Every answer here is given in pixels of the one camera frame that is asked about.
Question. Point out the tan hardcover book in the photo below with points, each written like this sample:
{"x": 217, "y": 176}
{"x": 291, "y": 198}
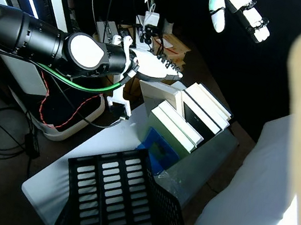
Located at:
{"x": 159, "y": 93}

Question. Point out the black book thin white lettering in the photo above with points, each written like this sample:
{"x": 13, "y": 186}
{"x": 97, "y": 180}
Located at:
{"x": 198, "y": 122}

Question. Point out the cream spine book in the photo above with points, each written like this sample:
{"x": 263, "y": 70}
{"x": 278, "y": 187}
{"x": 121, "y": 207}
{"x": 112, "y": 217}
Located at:
{"x": 218, "y": 102}

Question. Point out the black and white spine book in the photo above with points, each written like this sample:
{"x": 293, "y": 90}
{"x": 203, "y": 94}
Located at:
{"x": 183, "y": 123}

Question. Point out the white power strip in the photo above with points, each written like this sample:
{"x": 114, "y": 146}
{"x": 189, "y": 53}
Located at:
{"x": 140, "y": 34}

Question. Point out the black power adapter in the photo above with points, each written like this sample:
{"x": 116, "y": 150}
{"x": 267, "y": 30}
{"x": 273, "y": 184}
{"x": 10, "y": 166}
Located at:
{"x": 32, "y": 146}

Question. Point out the grey hub box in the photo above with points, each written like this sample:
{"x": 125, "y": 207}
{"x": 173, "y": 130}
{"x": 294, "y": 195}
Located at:
{"x": 108, "y": 29}

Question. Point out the white charger block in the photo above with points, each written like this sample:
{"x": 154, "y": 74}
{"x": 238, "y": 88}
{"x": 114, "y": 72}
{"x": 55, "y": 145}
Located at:
{"x": 151, "y": 18}

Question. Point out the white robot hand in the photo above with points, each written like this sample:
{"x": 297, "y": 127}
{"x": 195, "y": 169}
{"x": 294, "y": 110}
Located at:
{"x": 152, "y": 66}
{"x": 217, "y": 14}

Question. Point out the blue book stand tray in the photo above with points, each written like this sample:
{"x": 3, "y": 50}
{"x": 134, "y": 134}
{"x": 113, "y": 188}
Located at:
{"x": 149, "y": 138}

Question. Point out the brown cardboard box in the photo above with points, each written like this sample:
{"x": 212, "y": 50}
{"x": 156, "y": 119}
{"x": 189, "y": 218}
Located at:
{"x": 175, "y": 47}

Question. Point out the black three-slot file rack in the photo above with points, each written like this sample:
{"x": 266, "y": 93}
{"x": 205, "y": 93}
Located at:
{"x": 163, "y": 207}

